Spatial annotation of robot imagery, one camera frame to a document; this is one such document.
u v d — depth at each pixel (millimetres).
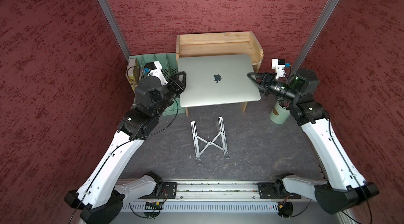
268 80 531
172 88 509
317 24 874
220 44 808
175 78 506
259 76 600
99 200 359
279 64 568
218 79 588
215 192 756
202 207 774
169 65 628
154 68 505
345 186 370
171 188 742
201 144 890
